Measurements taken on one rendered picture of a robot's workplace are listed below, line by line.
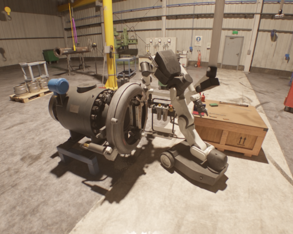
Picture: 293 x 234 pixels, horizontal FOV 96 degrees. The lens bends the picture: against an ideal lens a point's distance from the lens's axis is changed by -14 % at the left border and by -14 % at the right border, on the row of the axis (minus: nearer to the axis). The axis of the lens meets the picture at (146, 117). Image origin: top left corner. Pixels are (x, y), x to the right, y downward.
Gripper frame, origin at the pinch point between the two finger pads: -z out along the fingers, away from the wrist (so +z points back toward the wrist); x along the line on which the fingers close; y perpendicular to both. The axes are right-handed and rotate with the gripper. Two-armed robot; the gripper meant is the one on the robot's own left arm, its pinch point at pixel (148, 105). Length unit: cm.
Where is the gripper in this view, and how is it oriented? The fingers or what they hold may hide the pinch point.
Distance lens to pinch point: 229.0
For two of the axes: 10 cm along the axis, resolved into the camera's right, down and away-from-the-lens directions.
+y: -7.8, 2.8, -5.7
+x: -6.3, -3.4, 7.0
